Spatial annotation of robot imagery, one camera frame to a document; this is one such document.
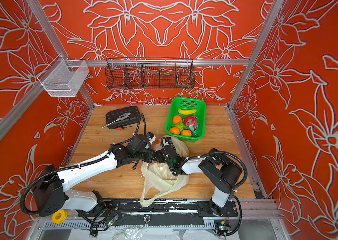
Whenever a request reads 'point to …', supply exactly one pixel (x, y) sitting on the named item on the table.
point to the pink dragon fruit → (191, 123)
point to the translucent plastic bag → (157, 179)
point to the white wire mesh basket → (62, 78)
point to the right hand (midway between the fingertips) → (155, 152)
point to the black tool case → (133, 119)
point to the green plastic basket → (185, 103)
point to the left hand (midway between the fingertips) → (156, 153)
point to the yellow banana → (187, 112)
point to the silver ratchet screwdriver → (120, 117)
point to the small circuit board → (222, 226)
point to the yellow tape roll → (59, 216)
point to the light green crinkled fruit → (180, 125)
